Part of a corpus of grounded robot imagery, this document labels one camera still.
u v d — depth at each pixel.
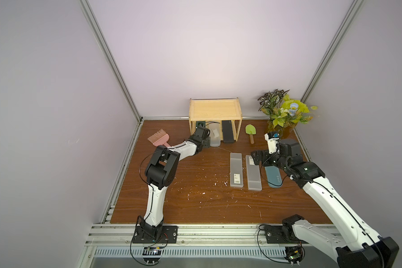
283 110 0.92
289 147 0.55
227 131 1.10
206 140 0.94
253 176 0.90
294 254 0.70
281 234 0.72
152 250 0.71
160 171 0.56
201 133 0.81
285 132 1.08
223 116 0.94
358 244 0.37
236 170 0.92
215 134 1.07
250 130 1.14
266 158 0.65
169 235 0.73
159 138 1.10
